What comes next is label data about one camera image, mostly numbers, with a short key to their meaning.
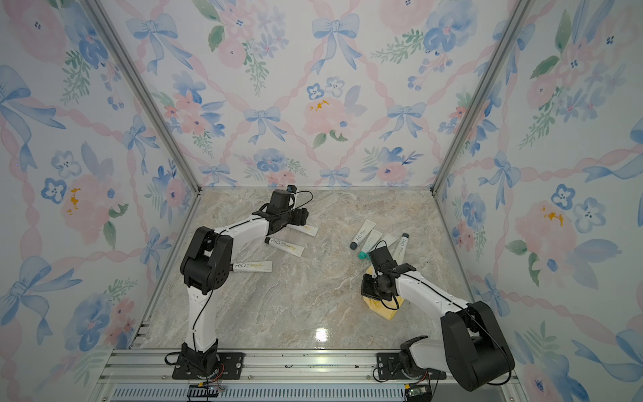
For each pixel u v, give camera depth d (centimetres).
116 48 75
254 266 93
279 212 81
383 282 64
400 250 97
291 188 92
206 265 56
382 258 71
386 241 103
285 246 99
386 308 73
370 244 99
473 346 42
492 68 80
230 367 74
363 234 103
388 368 73
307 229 104
